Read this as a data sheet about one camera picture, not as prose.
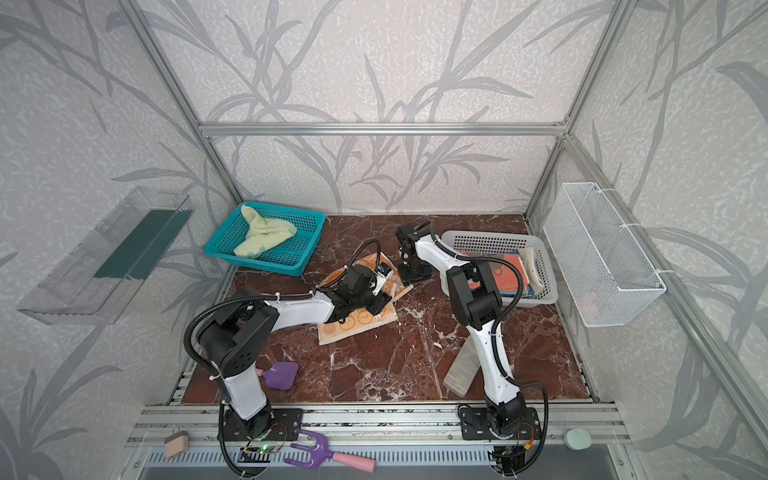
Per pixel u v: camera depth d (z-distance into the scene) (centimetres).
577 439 71
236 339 48
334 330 91
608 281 61
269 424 69
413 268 88
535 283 91
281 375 80
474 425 72
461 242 104
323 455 70
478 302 60
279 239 108
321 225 105
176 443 70
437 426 75
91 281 64
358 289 75
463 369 80
